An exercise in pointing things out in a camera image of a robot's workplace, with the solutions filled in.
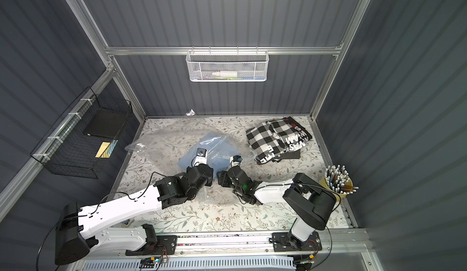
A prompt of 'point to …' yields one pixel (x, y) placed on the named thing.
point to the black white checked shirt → (270, 138)
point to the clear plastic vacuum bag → (168, 152)
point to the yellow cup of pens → (337, 179)
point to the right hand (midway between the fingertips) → (219, 176)
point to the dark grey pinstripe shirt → (289, 155)
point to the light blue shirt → (220, 149)
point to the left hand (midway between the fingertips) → (209, 168)
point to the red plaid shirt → (295, 124)
